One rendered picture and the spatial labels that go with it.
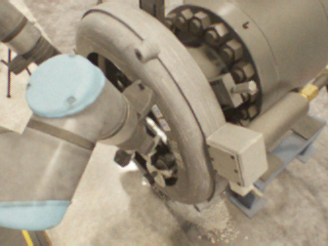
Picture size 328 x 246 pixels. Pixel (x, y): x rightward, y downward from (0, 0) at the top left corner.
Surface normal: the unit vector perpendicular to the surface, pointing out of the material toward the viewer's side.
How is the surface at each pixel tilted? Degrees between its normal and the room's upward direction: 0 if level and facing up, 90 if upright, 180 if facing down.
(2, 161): 9
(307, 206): 0
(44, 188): 53
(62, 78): 19
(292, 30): 46
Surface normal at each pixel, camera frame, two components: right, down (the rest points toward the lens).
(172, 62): 0.25, -0.29
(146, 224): -0.07, -0.66
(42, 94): -0.21, -0.39
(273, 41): 0.40, -0.07
